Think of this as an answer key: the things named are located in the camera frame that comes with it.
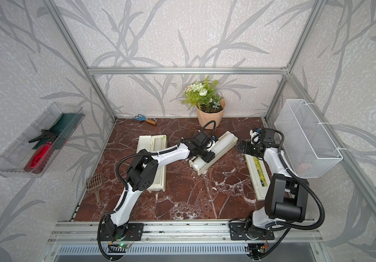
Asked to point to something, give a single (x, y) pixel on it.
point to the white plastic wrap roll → (198, 162)
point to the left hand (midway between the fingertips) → (212, 154)
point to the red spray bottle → (41, 154)
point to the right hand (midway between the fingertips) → (245, 147)
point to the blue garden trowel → (142, 118)
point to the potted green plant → (210, 107)
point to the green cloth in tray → (64, 127)
